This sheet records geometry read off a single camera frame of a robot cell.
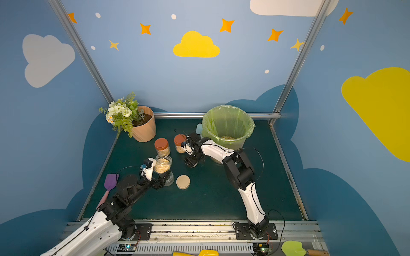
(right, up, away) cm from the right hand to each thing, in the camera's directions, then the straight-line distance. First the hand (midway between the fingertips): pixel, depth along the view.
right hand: (194, 159), depth 98 cm
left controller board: (-28, -36, -27) cm, 53 cm away
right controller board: (+33, -37, -27) cm, 56 cm away
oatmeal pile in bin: (+22, +13, +10) cm, 27 cm away
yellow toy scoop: (+7, -37, -29) cm, 48 cm away
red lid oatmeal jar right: (-3, +7, -9) cm, 12 cm away
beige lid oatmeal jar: (-12, +2, -27) cm, 29 cm away
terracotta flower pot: (-30, +18, -2) cm, 35 cm away
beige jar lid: (-6, -12, -8) cm, 15 cm away
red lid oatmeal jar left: (-18, +8, -5) cm, 21 cm away
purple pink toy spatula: (-47, -11, -9) cm, 49 cm away
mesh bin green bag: (+21, +21, +3) cm, 30 cm away
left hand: (-12, 0, -23) cm, 25 cm away
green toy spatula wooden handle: (+47, -36, -27) cm, 65 cm away
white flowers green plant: (-37, +27, -13) cm, 48 cm away
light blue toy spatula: (+2, +20, +20) cm, 28 cm away
